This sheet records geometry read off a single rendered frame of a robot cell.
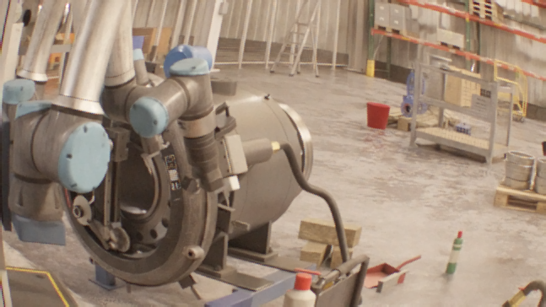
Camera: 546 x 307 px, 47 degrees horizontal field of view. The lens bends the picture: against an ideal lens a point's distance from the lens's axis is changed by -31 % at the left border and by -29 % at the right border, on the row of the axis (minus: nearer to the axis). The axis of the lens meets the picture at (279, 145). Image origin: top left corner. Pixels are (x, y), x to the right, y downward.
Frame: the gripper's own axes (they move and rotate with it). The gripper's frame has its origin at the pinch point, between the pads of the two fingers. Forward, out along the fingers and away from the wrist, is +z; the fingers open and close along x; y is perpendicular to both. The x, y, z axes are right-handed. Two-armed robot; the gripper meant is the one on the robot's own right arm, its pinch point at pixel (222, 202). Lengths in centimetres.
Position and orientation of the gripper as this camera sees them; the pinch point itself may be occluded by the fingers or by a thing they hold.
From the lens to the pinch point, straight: 200.0
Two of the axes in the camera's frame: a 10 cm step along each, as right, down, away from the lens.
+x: 6.3, 3.1, -7.2
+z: 1.3, 8.6, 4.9
